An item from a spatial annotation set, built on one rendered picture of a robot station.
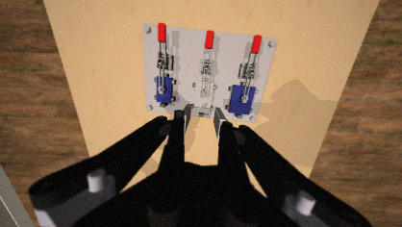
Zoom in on blue metal block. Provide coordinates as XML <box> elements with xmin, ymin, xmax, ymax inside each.
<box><xmin>157</xmin><ymin>76</ymin><xmax>173</xmax><ymax>104</ymax></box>

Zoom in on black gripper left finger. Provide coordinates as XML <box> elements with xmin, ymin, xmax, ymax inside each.
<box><xmin>28</xmin><ymin>104</ymin><xmax>191</xmax><ymax>227</ymax></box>

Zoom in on blue rectangular plate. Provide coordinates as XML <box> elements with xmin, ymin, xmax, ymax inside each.
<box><xmin>228</xmin><ymin>85</ymin><xmax>256</xmax><ymax>115</ymax></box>

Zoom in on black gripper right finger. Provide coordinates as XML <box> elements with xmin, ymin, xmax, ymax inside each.
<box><xmin>214</xmin><ymin>107</ymin><xmax>372</xmax><ymax>227</ymax></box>

